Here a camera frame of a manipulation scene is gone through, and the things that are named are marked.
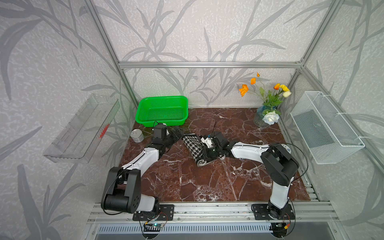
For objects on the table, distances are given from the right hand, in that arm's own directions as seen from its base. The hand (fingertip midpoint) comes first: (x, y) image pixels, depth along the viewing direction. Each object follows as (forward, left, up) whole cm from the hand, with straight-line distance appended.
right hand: (197, 156), depth 87 cm
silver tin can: (+16, +40, -1) cm, 43 cm away
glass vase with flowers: (+15, -39, +19) cm, 46 cm away
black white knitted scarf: (+4, 0, +4) cm, 6 cm away
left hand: (+12, +10, +7) cm, 17 cm away
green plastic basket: (+43, +23, -6) cm, 49 cm away
